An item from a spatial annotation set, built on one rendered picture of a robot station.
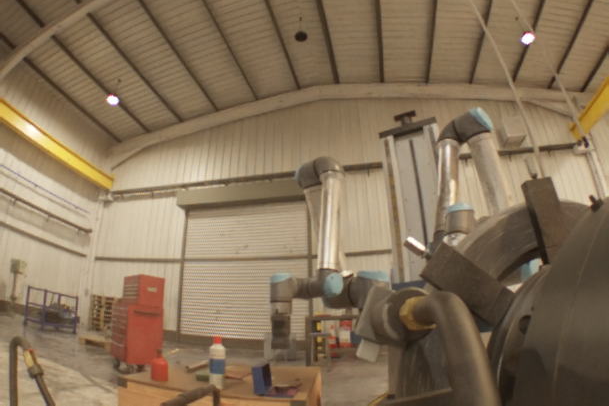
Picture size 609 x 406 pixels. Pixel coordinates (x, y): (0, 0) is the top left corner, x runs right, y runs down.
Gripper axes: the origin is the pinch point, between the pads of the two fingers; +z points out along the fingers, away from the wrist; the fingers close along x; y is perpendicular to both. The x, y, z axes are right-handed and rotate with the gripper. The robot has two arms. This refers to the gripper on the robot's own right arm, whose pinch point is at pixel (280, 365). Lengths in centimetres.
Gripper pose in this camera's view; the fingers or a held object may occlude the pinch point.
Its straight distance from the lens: 133.5
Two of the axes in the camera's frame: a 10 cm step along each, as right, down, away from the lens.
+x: -9.9, 0.5, 0.9
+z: 0.1, 9.1, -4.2
